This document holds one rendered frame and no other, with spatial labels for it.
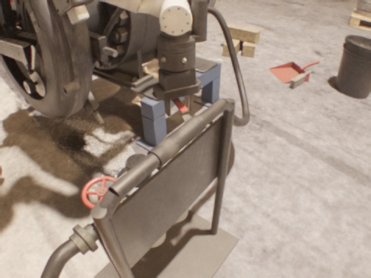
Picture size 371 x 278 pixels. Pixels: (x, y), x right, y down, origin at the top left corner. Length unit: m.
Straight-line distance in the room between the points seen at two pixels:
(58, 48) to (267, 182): 0.94
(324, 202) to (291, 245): 0.26
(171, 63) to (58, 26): 0.38
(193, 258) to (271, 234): 0.29
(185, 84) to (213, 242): 0.56
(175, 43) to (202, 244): 0.66
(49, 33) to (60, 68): 0.11
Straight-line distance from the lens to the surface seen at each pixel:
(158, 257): 0.94
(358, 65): 1.96
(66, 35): 0.83
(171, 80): 0.63
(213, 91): 1.54
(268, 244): 1.00
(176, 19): 0.55
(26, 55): 1.02
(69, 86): 0.89
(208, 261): 0.93
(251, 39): 2.35
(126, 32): 1.12
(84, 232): 0.48
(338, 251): 1.08
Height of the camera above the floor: 0.85
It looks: 40 degrees down
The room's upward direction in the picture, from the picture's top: 1 degrees counter-clockwise
